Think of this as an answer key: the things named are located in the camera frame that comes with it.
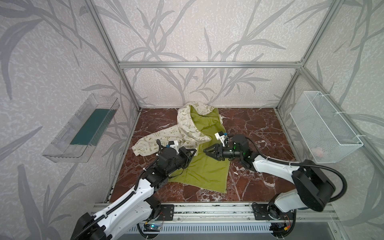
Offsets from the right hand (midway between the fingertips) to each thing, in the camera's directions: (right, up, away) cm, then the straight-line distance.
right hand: (205, 148), depth 76 cm
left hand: (-3, +2, -2) cm, 4 cm away
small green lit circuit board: (-25, -37, -6) cm, 45 cm away
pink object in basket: (+56, -1, -4) cm, 56 cm away
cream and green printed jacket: (-4, +12, +28) cm, 31 cm away
